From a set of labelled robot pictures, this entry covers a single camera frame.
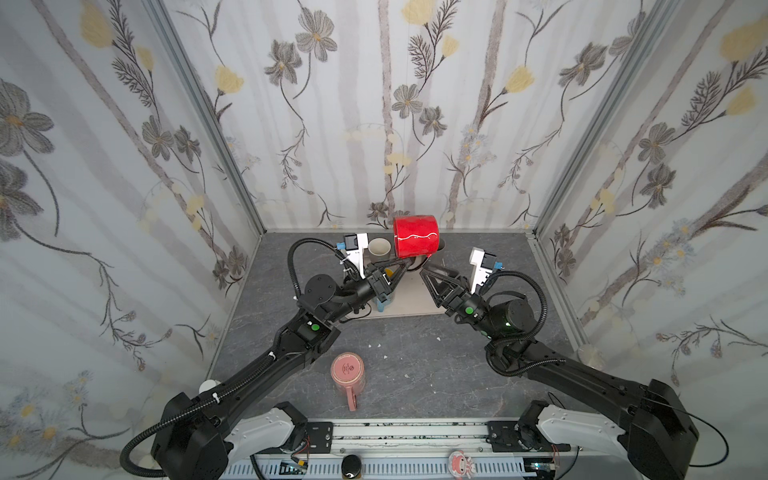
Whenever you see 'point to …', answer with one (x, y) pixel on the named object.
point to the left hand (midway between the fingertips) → (410, 264)
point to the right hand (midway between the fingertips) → (433, 277)
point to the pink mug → (349, 371)
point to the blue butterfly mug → (381, 305)
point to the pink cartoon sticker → (459, 465)
